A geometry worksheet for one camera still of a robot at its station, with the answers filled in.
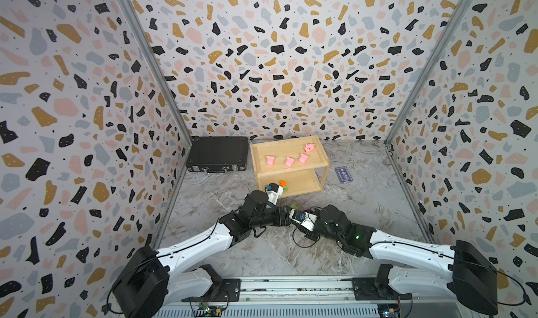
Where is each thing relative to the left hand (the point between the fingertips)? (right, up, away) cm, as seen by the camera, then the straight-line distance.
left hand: (297, 214), depth 75 cm
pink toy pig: (-10, +19, +8) cm, 23 cm away
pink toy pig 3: (+3, +20, +10) cm, 23 cm away
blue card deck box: (+26, +12, +31) cm, 42 cm away
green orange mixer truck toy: (-5, +8, +24) cm, 26 cm away
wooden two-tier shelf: (+1, +18, +10) cm, 20 cm away
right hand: (0, -1, +2) cm, 3 cm away
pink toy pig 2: (-3, +18, +8) cm, 20 cm away
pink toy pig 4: (+6, +25, +13) cm, 29 cm away
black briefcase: (-40, +22, +37) cm, 59 cm away
